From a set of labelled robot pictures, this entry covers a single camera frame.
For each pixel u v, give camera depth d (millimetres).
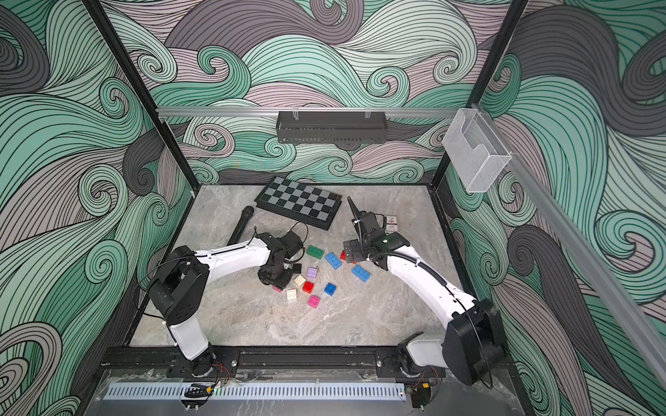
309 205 1074
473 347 394
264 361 745
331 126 1057
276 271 746
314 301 853
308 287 870
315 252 967
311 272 905
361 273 905
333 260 949
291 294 855
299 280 883
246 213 1067
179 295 464
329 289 877
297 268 925
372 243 617
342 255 971
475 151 773
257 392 696
